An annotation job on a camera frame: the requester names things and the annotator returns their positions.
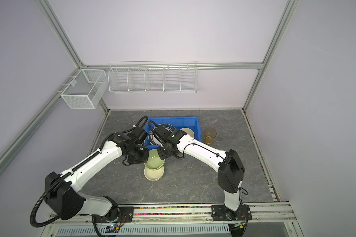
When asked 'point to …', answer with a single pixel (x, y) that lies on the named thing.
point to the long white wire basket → (153, 77)
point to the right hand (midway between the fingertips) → (164, 154)
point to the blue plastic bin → (177, 123)
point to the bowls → (154, 175)
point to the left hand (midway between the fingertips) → (146, 163)
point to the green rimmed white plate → (153, 138)
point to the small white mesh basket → (86, 90)
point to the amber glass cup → (209, 134)
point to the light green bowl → (154, 162)
